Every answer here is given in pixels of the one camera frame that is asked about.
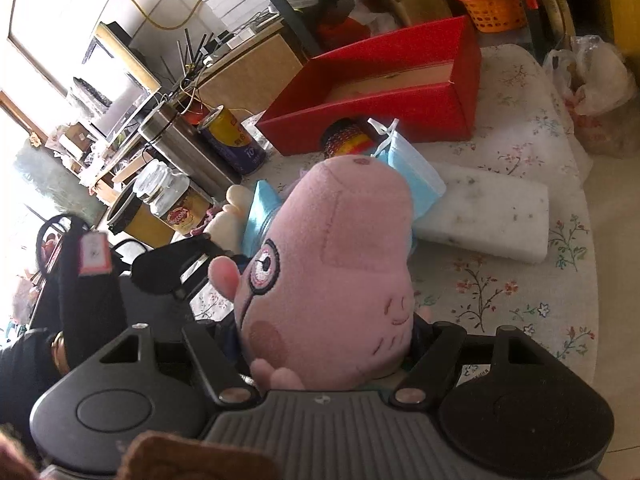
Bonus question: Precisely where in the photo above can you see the pink pig plush toy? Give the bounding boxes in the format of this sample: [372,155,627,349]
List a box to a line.
[208,155,414,391]

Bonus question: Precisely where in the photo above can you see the cream white plush toy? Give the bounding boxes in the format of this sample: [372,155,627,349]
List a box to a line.
[204,184,253,254]

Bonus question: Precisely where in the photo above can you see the white foam sponge block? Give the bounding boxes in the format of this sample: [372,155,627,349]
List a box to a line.
[413,162,550,263]

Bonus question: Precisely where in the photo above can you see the blue surgical face mask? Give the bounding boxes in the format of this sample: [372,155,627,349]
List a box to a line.
[367,118,447,221]

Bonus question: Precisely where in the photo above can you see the black striped knitted sock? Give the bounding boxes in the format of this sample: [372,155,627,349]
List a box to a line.
[320,118,375,158]

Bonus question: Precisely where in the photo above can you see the Moccona glass coffee jar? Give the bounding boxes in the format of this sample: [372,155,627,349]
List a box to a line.
[132,159,213,236]

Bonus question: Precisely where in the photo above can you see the stainless steel thermos flask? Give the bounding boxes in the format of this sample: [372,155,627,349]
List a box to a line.
[138,103,242,200]

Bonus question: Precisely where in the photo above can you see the blue yellow drink can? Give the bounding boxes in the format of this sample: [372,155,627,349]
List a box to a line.
[198,105,267,176]

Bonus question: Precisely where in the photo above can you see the floral white tablecloth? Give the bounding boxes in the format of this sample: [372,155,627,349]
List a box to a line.
[188,43,600,386]

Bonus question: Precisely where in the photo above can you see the wooden low cabinet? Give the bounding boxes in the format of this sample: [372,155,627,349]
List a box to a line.
[196,21,308,120]

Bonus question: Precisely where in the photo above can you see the red cardboard box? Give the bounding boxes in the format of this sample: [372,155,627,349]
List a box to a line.
[257,16,482,156]

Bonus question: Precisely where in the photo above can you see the white plastic bag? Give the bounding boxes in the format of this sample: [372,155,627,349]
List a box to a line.
[542,35,639,158]

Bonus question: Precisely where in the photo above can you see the orange plastic basket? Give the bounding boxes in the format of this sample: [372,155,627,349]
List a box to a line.
[457,0,527,34]

